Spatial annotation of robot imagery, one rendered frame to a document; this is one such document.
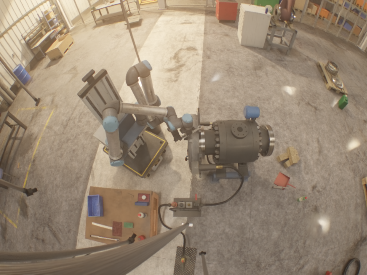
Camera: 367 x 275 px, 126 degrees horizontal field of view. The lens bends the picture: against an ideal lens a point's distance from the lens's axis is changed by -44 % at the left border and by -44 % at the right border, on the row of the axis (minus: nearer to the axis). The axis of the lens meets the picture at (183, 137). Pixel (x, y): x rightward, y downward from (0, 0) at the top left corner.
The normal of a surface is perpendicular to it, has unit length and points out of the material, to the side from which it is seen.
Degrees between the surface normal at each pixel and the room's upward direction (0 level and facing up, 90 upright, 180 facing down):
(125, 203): 0
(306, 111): 0
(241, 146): 38
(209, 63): 0
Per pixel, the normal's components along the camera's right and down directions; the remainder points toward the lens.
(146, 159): -0.07, -0.47
